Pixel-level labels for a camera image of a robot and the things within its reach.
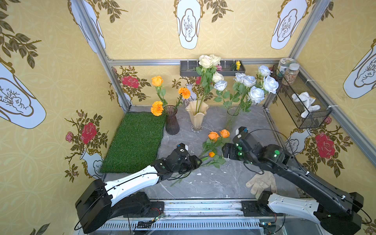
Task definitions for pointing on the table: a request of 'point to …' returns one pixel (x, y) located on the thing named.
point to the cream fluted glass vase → (197, 109)
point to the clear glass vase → (230, 121)
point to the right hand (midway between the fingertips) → (229, 147)
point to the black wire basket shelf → (314, 119)
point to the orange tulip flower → (213, 159)
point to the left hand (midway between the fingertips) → (194, 161)
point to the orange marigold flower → (184, 92)
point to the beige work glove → (263, 181)
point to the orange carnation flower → (157, 108)
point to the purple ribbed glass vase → (172, 127)
